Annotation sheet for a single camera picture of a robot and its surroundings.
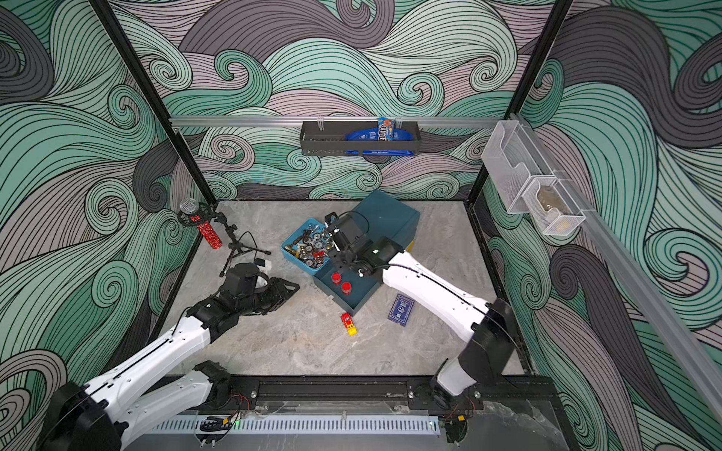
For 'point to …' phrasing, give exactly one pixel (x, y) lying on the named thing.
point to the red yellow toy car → (349, 323)
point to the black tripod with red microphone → (193, 212)
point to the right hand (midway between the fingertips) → (345, 248)
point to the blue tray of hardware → (308, 248)
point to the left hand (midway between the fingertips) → (299, 286)
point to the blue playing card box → (401, 309)
